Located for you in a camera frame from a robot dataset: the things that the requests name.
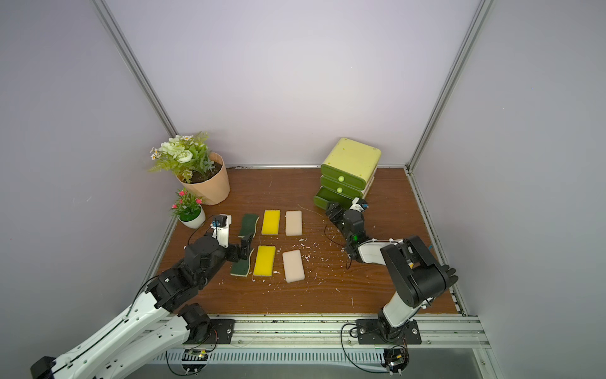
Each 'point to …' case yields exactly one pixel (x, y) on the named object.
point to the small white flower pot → (196, 223)
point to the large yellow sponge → (264, 262)
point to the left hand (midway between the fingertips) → (243, 232)
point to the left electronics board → (194, 361)
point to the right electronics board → (395, 359)
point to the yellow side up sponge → (271, 221)
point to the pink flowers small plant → (188, 208)
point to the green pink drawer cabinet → (357, 159)
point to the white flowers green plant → (184, 155)
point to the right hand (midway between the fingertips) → (333, 201)
